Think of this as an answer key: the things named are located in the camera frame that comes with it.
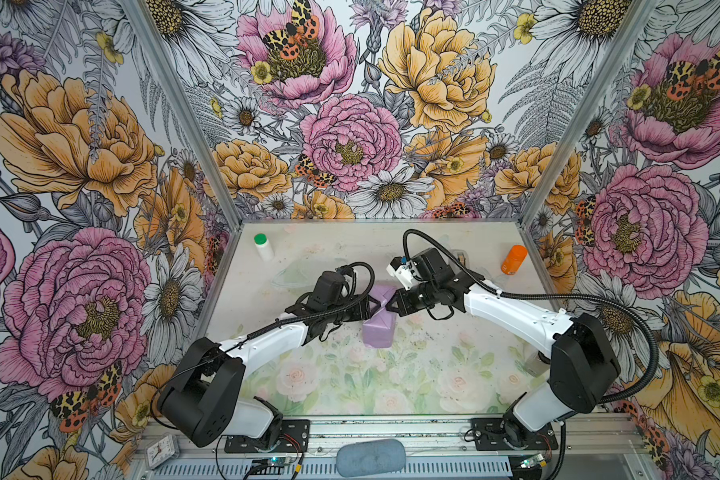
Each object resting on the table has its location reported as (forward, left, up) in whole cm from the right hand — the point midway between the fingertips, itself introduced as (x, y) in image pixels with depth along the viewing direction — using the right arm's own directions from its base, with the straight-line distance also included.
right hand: (390, 316), depth 81 cm
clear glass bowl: (+25, +30, -14) cm, 41 cm away
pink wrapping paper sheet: (-3, +3, -2) cm, 5 cm away
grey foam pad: (-30, +6, -10) cm, 32 cm away
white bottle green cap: (+31, +41, -6) cm, 52 cm away
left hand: (+3, +5, -3) cm, 7 cm away
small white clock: (-28, +54, -10) cm, 61 cm away
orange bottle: (+23, -43, -7) cm, 49 cm away
